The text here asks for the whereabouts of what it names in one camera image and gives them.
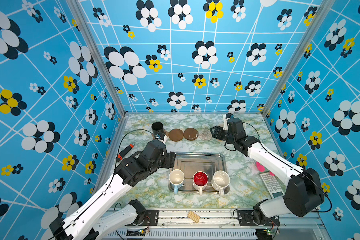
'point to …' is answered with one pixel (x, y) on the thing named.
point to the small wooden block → (194, 216)
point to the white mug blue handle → (176, 177)
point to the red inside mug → (200, 180)
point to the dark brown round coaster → (176, 134)
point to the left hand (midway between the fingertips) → (171, 154)
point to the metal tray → (189, 162)
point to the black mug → (157, 127)
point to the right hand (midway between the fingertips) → (214, 130)
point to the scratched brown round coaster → (191, 134)
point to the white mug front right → (220, 180)
